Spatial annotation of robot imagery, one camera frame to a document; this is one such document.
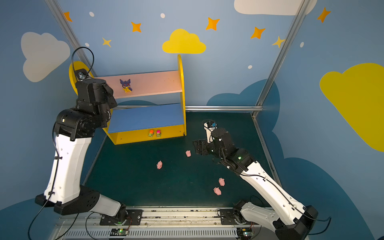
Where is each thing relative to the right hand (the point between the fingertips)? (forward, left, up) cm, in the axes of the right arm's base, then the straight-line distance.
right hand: (201, 139), depth 71 cm
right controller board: (-34, -23, -29) cm, 51 cm away
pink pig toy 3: (-10, -13, -27) cm, 32 cm away
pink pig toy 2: (+7, +8, -27) cm, 29 cm away
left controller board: (-37, +38, -28) cm, 60 cm away
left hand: (+5, +41, +22) cm, 47 cm away
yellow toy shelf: (+41, +39, -17) cm, 59 cm away
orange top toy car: (+21, +36, -25) cm, 48 cm away
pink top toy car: (+20, +30, -25) cm, 44 cm away
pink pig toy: (-3, +25, -26) cm, 36 cm away
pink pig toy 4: (-16, -10, -27) cm, 33 cm away
